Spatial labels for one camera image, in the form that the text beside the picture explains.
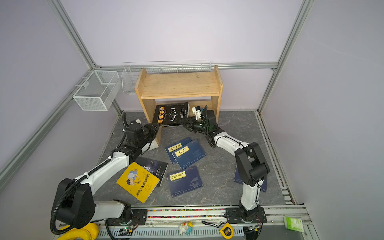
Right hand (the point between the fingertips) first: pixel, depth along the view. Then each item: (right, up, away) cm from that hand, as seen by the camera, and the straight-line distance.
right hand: (178, 123), depth 82 cm
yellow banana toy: (-38, -49, -15) cm, 64 cm away
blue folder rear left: (-4, -16, +17) cm, 24 cm away
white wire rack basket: (-31, +34, +12) cm, 47 cm away
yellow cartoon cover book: (-22, -33, +1) cm, 40 cm away
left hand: (-10, -1, +1) cm, 10 cm away
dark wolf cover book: (-14, -27, +7) cm, 31 cm away
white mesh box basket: (-56, +21, +17) cm, 62 cm away
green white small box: (+56, -48, -12) cm, 75 cm away
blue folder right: (+34, -32, +3) cm, 47 cm away
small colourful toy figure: (+5, -49, -14) cm, 51 cm away
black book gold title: (-4, +5, +3) cm, 7 cm away
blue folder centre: (+5, -20, +13) cm, 24 cm away
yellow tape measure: (+25, -50, -14) cm, 58 cm away
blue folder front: (+3, -33, +3) cm, 33 cm away
